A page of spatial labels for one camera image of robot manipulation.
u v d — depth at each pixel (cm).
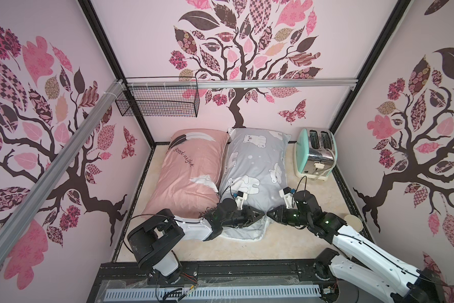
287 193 72
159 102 120
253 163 90
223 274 74
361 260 49
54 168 54
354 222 80
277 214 74
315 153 92
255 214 79
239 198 78
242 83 95
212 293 70
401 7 69
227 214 64
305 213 60
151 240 44
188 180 85
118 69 84
